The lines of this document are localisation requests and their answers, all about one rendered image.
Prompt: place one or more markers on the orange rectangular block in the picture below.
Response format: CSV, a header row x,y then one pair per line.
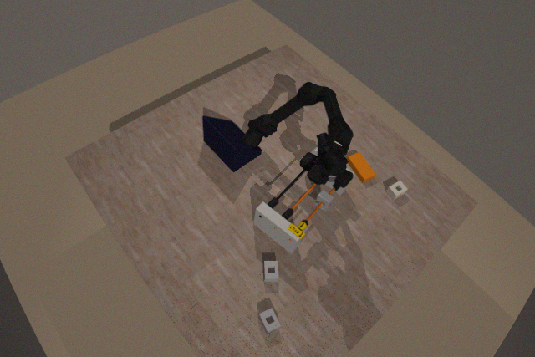
x,y
361,168

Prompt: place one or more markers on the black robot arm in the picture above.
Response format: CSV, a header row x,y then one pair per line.
x,y
328,150

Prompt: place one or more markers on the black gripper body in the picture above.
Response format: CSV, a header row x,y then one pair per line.
x,y
309,160

